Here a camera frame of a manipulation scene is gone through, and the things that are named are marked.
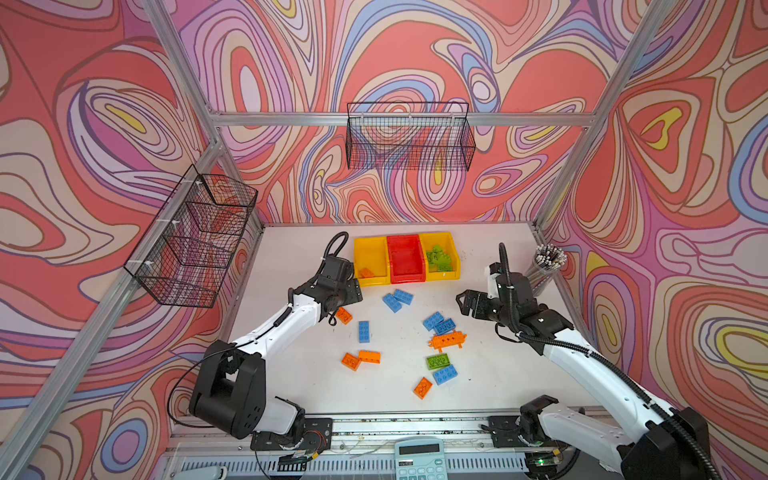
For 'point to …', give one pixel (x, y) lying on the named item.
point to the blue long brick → (364, 332)
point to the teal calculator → (420, 459)
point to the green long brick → (442, 261)
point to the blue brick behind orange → (392, 302)
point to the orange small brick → (350, 361)
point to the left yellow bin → (372, 252)
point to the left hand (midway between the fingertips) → (352, 291)
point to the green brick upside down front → (438, 361)
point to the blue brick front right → (445, 375)
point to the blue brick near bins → (403, 296)
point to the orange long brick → (369, 357)
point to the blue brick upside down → (444, 326)
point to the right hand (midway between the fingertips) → (471, 307)
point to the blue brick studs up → (431, 321)
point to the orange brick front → (422, 388)
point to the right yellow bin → (446, 241)
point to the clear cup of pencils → (548, 260)
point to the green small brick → (438, 251)
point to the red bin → (406, 259)
